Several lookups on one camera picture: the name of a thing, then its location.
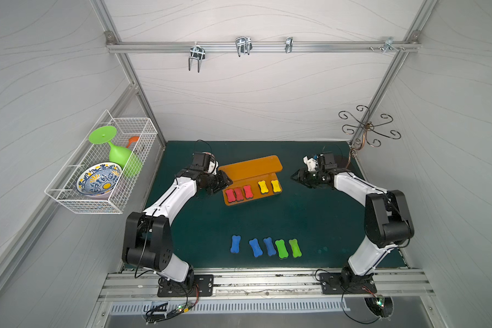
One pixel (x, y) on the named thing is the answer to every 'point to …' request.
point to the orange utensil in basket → (132, 139)
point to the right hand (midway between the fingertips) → (293, 177)
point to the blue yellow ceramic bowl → (99, 180)
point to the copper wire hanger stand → (363, 125)
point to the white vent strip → (236, 307)
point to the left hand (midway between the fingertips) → (231, 183)
